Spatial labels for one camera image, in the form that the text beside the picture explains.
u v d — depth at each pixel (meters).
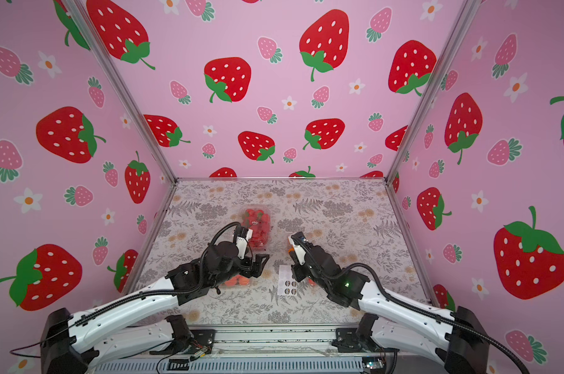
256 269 0.67
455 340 0.41
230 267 0.58
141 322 0.48
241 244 0.66
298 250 0.66
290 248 0.66
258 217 1.01
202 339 0.75
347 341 0.73
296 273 0.66
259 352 0.73
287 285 0.86
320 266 0.53
